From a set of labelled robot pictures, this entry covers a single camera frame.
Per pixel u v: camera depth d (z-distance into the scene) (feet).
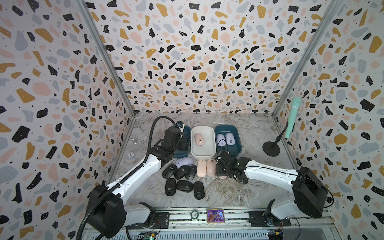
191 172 2.93
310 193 1.42
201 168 2.95
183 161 3.02
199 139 3.38
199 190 2.66
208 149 3.18
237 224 2.41
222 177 2.80
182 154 3.00
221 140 3.35
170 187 2.68
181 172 2.85
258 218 2.44
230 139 3.39
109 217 1.28
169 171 2.88
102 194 1.28
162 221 2.40
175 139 2.03
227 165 2.11
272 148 3.35
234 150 3.31
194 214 2.30
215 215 2.45
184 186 2.70
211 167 2.94
